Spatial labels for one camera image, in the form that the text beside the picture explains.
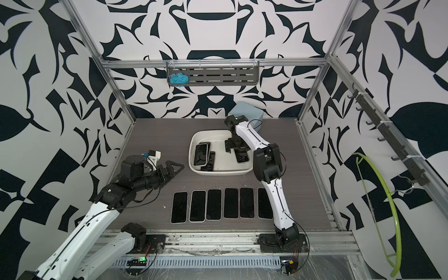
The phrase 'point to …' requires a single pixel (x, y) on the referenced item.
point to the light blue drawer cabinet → (249, 111)
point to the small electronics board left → (142, 261)
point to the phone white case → (198, 206)
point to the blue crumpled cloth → (179, 79)
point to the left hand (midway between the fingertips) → (177, 168)
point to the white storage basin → (225, 163)
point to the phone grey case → (213, 207)
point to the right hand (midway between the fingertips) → (236, 147)
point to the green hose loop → (391, 199)
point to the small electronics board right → (291, 266)
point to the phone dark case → (231, 203)
